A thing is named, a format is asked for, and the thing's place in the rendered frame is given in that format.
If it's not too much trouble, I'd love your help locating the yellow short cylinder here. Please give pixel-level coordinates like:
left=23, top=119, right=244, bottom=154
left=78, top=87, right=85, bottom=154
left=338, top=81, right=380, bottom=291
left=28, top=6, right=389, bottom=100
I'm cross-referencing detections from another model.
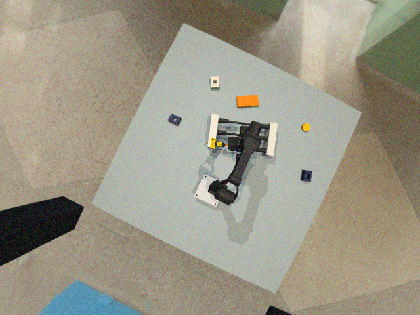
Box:
left=301, top=123, right=310, bottom=132

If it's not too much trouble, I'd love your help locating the orange rectangular block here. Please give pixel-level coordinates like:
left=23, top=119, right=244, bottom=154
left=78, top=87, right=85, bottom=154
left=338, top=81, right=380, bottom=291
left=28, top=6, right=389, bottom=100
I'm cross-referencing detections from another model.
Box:
left=236, top=94, right=259, bottom=108

